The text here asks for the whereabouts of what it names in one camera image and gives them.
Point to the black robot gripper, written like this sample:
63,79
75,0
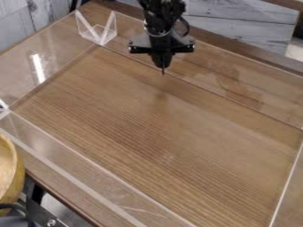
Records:
168,42

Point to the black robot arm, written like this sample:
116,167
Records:
163,15

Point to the brown wooden bowl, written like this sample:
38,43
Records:
12,171

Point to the clear acrylic corner bracket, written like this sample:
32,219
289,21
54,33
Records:
96,33

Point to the clear acrylic tray enclosure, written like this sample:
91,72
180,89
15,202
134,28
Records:
187,147

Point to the black metal table frame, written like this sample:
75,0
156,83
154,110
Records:
47,210

